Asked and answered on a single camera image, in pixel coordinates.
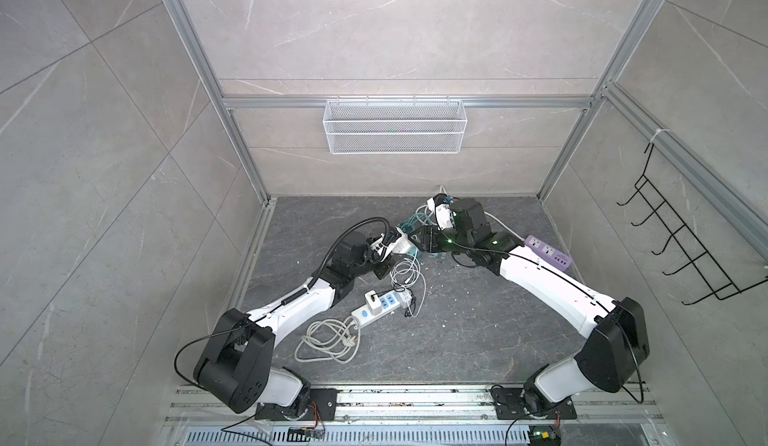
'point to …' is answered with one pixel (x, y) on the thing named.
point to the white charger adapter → (404, 298)
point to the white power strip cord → (329, 339)
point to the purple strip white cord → (504, 225)
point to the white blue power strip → (363, 314)
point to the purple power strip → (548, 253)
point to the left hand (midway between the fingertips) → (398, 240)
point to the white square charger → (373, 302)
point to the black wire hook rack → (718, 282)
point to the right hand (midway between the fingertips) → (414, 234)
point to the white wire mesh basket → (389, 127)
